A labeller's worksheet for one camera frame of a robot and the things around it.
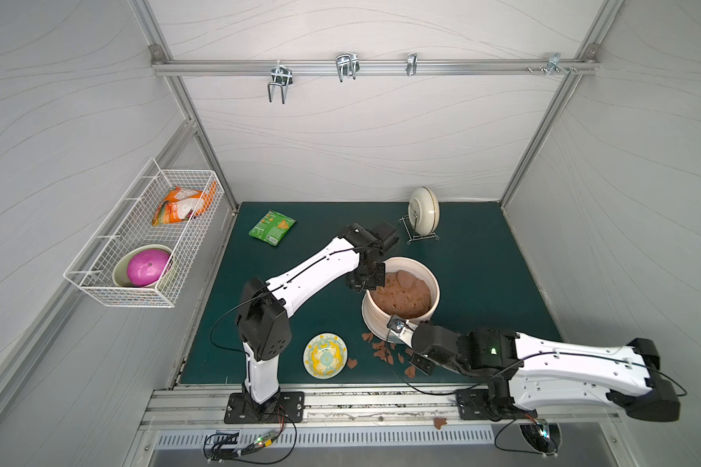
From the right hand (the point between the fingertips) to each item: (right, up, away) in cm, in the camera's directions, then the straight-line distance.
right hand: (405, 334), depth 71 cm
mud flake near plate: (-13, -11, +9) cm, 20 cm away
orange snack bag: (-56, +33, +1) cm, 64 cm away
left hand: (-7, +10, +8) cm, 15 cm away
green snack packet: (-45, +27, +39) cm, 65 cm away
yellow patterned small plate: (-21, -10, +10) cm, 25 cm away
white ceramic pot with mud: (+4, +8, +13) cm, 16 cm away
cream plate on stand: (+11, +32, +27) cm, 44 cm away
